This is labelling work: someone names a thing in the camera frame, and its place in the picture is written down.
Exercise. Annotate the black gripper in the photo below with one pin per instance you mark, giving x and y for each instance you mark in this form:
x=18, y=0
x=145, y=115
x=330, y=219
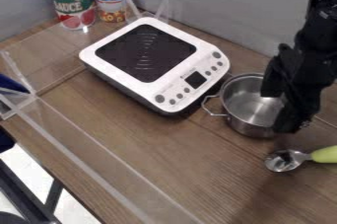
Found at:
x=298, y=72

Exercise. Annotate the white and black induction stove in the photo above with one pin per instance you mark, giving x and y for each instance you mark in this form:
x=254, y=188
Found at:
x=163, y=67

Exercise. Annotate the blue object at left edge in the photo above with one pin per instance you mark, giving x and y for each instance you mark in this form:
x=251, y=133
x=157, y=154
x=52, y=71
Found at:
x=9, y=84

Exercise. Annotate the spoon with green handle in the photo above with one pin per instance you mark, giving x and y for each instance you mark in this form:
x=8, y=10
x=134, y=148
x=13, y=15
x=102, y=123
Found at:
x=286, y=160

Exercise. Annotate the black metal table leg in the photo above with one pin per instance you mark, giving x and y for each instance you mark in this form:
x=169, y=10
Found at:
x=34, y=212

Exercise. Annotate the silver steel pot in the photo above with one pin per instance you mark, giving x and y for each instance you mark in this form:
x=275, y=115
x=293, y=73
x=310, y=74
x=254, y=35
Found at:
x=249, y=113

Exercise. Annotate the clear acrylic barrier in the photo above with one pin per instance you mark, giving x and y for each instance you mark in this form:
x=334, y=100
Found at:
x=121, y=182

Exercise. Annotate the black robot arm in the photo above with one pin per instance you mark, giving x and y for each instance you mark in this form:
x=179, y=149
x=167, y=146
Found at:
x=319, y=10

